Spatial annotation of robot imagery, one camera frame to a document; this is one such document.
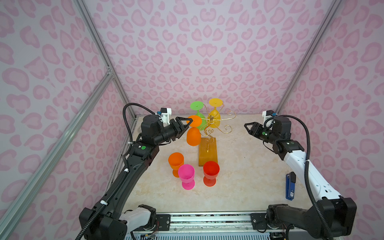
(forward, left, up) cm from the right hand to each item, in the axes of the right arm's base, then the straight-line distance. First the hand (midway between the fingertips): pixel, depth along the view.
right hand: (248, 124), depth 77 cm
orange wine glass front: (-14, +38, -13) cm, 42 cm away
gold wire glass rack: (-1, +20, -20) cm, 29 cm away
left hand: (-7, +28, +11) cm, 31 cm away
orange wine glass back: (-5, +28, -4) cm, 29 cm away
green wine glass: (+9, +26, +5) cm, 28 cm away
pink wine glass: (-19, +32, -17) cm, 41 cm away
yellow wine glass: (+1, +18, +5) cm, 19 cm away
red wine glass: (-18, +19, -16) cm, 31 cm away
